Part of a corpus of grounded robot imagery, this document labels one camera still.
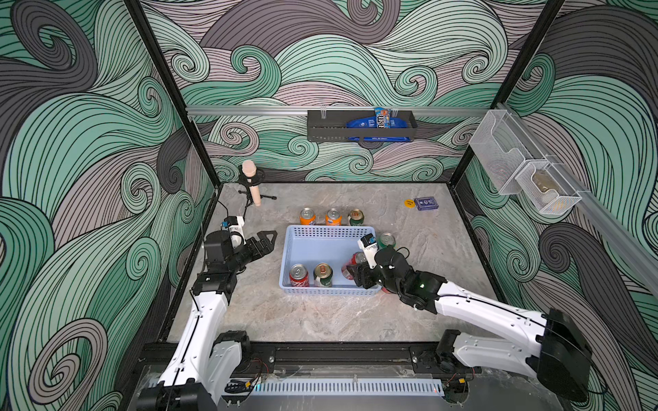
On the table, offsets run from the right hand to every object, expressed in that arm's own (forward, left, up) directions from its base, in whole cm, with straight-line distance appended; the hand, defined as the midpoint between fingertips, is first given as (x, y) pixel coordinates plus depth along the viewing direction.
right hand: (358, 262), depth 79 cm
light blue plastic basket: (+14, +15, -12) cm, 24 cm away
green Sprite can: (+11, -11, -4) cm, 16 cm away
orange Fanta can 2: (+20, +7, -3) cm, 22 cm away
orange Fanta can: (+21, +17, -3) cm, 27 cm away
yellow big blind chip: (+36, -28, -14) cm, 48 cm away
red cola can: (-3, +19, -3) cm, 19 cm away
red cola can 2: (0, +1, +4) cm, 4 cm away
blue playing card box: (+34, -34, -12) cm, 50 cm away
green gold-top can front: (-3, +12, -3) cm, 12 cm away
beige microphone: (+29, +37, +14) cm, 49 cm away
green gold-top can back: (+20, -1, -3) cm, 21 cm away
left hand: (+6, +29, +7) cm, 31 cm away
